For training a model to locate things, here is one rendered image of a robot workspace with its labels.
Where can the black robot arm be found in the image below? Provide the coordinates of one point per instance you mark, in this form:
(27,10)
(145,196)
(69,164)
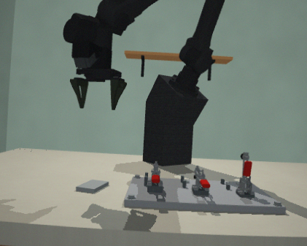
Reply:
(117,15)

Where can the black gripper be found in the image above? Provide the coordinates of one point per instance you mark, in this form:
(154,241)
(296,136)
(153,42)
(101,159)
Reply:
(99,75)

